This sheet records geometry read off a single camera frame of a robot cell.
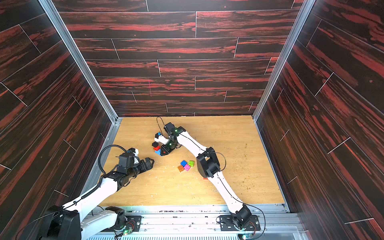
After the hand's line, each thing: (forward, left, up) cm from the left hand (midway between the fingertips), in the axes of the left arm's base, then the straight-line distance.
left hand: (149, 162), depth 88 cm
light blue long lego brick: (+9, -3, -2) cm, 10 cm away
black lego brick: (+13, -1, +1) cm, 13 cm away
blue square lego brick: (+3, -20, -6) cm, 21 cm away
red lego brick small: (+11, -2, -1) cm, 11 cm away
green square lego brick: (+3, -25, -5) cm, 25 cm away
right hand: (+12, -7, -6) cm, 16 cm away
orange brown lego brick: (0, -19, -5) cm, 19 cm away
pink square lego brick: (+1, -22, -6) cm, 23 cm away
